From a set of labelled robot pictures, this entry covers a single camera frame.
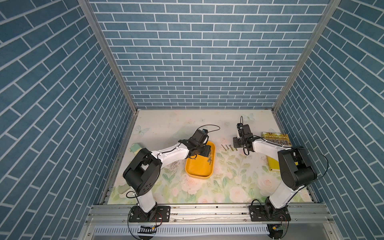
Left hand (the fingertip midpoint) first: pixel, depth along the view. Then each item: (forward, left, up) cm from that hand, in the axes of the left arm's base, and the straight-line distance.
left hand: (210, 150), depth 90 cm
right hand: (+9, -20, -3) cm, 22 cm away
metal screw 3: (+5, -15, -7) cm, 17 cm away
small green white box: (+1, +46, 0) cm, 46 cm away
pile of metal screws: (-3, 0, -7) cm, 7 cm away
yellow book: (+10, -50, -2) cm, 51 cm away
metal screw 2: (+6, -12, -6) cm, 15 cm away
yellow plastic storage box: (-8, +5, -6) cm, 11 cm away
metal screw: (+6, -10, -7) cm, 13 cm away
